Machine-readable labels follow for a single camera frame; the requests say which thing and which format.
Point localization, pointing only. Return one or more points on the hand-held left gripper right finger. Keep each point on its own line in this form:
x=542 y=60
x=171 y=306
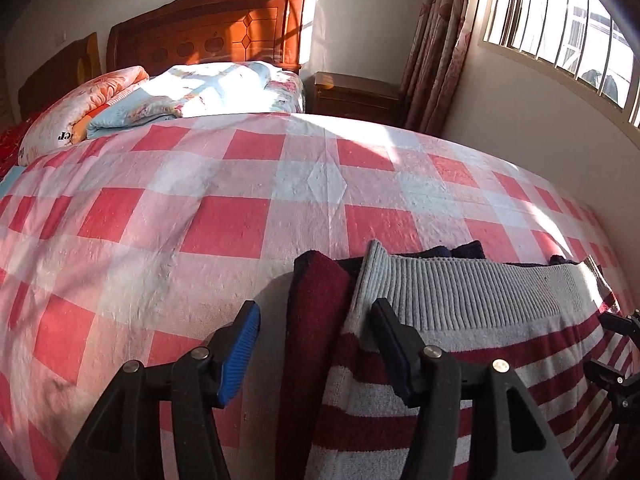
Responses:
x=400 y=360

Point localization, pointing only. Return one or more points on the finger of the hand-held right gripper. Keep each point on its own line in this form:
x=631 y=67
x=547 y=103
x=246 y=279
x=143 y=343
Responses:
x=622 y=325
x=615 y=390

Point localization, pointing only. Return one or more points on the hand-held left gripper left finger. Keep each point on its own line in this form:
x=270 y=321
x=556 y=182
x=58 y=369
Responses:
x=237 y=355

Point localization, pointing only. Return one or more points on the red grey striped sweater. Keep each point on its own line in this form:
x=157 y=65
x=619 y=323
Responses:
x=475 y=300

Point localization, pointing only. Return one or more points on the bed with pink checkered sheet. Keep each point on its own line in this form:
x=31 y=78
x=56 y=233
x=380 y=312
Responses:
x=200 y=200

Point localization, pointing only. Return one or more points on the wooden nightstand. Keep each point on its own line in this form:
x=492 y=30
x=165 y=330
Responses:
x=355 y=100

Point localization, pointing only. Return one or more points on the folded light blue floral quilt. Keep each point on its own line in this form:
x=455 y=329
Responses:
x=210 y=90

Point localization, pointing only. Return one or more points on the light blue cloth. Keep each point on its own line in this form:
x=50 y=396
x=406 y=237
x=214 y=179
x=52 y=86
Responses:
x=9 y=180

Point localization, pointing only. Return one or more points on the folded orange floral quilt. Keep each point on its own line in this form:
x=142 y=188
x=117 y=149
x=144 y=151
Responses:
x=75 y=110

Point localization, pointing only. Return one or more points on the red patterned bedding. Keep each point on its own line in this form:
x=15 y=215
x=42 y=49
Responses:
x=10 y=145

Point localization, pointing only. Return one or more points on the pink floral curtain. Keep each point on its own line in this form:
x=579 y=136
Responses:
x=440 y=45

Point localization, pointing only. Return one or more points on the barred window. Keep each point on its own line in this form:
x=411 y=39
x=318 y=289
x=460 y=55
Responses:
x=560 y=10

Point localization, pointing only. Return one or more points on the carved wooden headboard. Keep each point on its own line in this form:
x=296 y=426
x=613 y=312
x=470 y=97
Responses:
x=200 y=30

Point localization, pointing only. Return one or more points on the plain dark wooden headboard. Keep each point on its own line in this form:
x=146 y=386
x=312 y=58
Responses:
x=55 y=80

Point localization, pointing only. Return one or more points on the white wall socket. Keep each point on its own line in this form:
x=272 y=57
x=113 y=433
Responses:
x=62 y=38

